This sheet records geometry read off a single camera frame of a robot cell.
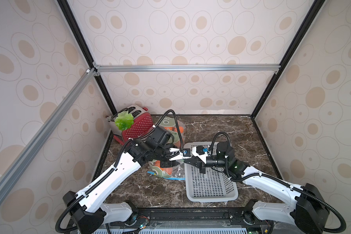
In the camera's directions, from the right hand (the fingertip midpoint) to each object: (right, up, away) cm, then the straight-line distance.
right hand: (190, 157), depth 71 cm
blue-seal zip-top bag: (-7, -13, +17) cm, 22 cm away
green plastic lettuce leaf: (-39, +19, +19) cm, 48 cm away
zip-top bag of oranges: (-12, +17, +33) cm, 39 cm away
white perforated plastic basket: (+15, -19, +13) cm, 27 cm away
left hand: (-4, +1, -3) cm, 5 cm away
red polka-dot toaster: (-29, +19, +24) cm, 42 cm away
